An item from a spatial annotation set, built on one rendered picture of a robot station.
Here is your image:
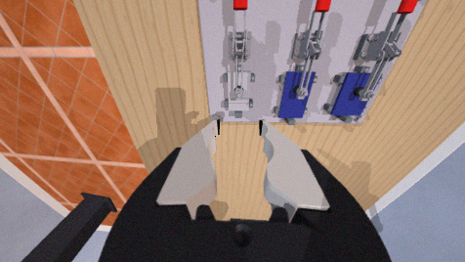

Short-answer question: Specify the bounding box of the blue rectangular block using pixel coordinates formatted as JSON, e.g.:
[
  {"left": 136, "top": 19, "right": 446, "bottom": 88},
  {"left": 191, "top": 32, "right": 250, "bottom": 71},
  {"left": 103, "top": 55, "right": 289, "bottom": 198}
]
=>
[
  {"left": 277, "top": 71, "right": 316, "bottom": 118},
  {"left": 328, "top": 72, "right": 371, "bottom": 115}
]

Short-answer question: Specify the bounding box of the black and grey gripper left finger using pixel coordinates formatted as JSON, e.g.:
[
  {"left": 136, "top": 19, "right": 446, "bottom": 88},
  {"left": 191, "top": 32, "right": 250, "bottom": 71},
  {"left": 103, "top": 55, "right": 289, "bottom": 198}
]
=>
[{"left": 98, "top": 118, "right": 220, "bottom": 262}]

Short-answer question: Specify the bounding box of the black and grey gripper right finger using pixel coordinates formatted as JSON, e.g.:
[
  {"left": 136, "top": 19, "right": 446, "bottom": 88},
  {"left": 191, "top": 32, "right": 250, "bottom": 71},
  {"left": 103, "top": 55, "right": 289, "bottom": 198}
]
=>
[{"left": 259, "top": 119, "right": 392, "bottom": 262}]

